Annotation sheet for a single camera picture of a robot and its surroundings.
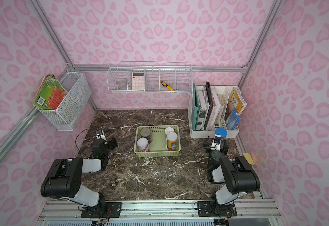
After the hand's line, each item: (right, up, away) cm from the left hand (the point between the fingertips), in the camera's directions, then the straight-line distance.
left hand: (105, 136), depth 93 cm
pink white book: (+71, +16, -5) cm, 73 cm away
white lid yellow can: (+42, +4, +4) cm, 42 cm away
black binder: (+67, +20, -12) cm, 70 cm away
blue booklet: (+85, +10, +1) cm, 86 cm away
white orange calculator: (+22, +37, +2) cm, 43 cm away
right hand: (+72, 0, -6) cm, 72 cm away
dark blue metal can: (+27, +3, -1) cm, 28 cm away
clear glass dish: (+11, +33, +1) cm, 35 cm away
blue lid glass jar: (+73, +4, -11) cm, 74 cm away
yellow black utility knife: (+38, +36, +5) cm, 53 cm away
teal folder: (+58, +17, -13) cm, 62 cm away
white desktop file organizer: (+82, +18, +5) cm, 84 cm away
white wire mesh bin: (-19, +14, -9) cm, 25 cm away
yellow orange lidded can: (+44, -2, -7) cm, 45 cm away
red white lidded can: (+27, -5, -7) cm, 28 cm away
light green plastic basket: (+35, -8, +4) cm, 36 cm away
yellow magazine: (+87, +24, +1) cm, 91 cm away
